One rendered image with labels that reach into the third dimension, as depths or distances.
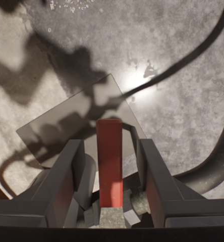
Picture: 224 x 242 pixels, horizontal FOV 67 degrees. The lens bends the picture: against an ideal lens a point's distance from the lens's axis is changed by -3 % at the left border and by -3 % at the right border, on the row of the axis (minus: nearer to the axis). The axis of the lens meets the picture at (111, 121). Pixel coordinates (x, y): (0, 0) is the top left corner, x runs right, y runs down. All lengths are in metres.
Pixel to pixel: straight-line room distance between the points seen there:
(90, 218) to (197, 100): 0.55
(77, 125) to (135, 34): 0.36
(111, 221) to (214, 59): 0.61
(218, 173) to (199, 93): 0.48
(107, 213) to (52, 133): 0.52
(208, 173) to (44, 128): 0.58
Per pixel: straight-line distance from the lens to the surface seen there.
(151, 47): 0.62
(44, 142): 0.71
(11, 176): 0.86
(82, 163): 0.16
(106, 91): 0.60
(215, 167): 0.22
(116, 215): 0.19
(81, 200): 0.30
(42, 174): 0.45
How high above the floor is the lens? 0.61
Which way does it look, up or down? 73 degrees down
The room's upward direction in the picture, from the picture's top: 177 degrees counter-clockwise
